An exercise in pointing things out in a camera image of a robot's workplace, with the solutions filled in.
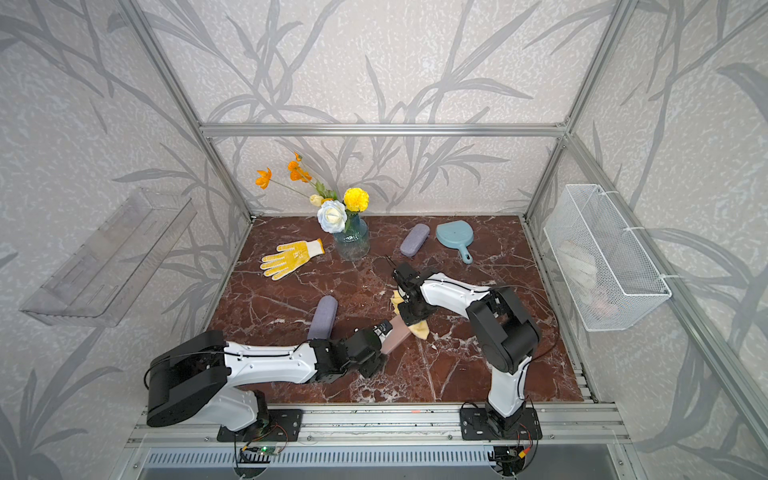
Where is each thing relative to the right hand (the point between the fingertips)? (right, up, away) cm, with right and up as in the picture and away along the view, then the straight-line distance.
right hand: (413, 319), depth 92 cm
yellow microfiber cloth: (+2, -2, -6) cm, 6 cm away
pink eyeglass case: (-4, -2, -6) cm, 7 cm away
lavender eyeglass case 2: (+1, +25, +17) cm, 30 cm away
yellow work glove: (-45, +19, +16) cm, 52 cm away
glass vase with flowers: (-19, +31, -16) cm, 40 cm away
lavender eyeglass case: (-27, +2, -2) cm, 27 cm away
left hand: (-10, -7, -7) cm, 14 cm away
